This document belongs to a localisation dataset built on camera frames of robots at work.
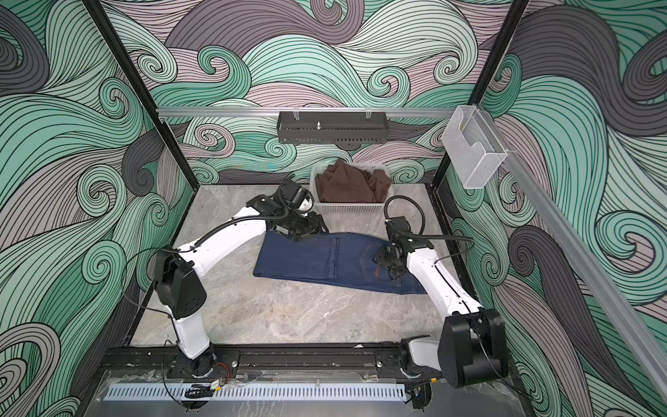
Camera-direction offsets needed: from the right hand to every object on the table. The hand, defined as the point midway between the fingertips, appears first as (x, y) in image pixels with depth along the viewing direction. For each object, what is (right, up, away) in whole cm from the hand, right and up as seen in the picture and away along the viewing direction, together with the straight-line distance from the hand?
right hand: (378, 262), depth 84 cm
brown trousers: (-11, +29, +26) cm, 41 cm away
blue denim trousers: (-11, -2, +11) cm, 15 cm away
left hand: (-18, +11, -4) cm, 22 cm away
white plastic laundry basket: (-8, +18, +19) cm, 28 cm away
